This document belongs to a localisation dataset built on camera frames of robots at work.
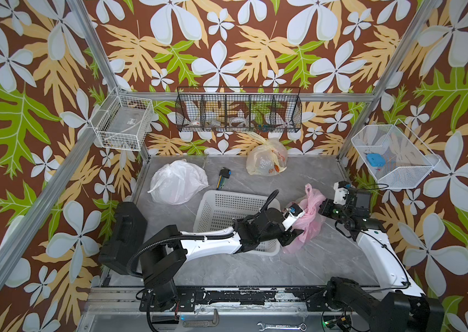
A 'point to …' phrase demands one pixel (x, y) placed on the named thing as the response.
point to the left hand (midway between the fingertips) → (299, 222)
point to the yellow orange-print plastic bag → (268, 158)
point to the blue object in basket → (375, 160)
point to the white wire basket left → (122, 121)
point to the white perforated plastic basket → (219, 209)
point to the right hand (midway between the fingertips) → (318, 201)
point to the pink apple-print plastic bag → (309, 204)
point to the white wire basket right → (394, 158)
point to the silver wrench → (302, 326)
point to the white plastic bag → (177, 182)
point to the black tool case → (128, 230)
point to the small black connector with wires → (224, 173)
